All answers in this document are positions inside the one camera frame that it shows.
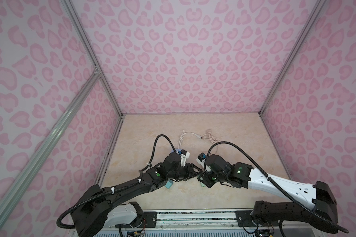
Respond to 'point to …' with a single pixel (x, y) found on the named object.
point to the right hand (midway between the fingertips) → (200, 178)
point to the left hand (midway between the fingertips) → (203, 177)
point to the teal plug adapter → (169, 184)
